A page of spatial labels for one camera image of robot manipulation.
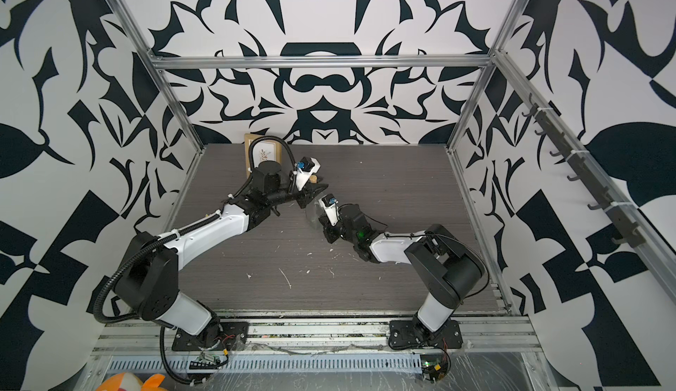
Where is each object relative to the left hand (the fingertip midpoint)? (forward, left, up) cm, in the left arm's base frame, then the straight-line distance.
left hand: (322, 177), depth 82 cm
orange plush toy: (-47, +46, -15) cm, 68 cm away
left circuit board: (-43, +33, -25) cm, 60 cm away
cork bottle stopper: (-5, +2, +5) cm, 8 cm away
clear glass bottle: (-5, +3, -11) cm, 12 cm away
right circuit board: (-47, -29, -24) cm, 60 cm away
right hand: (-5, +1, -14) cm, 15 cm away
